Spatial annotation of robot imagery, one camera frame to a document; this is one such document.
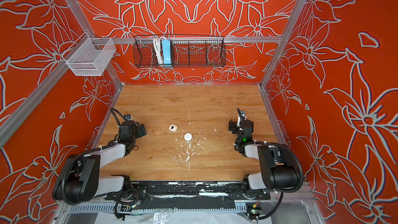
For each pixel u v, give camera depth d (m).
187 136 0.90
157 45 0.88
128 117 0.80
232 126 0.83
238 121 0.81
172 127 0.93
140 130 0.85
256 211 0.68
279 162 0.49
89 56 0.92
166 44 0.90
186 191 0.74
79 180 0.42
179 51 0.98
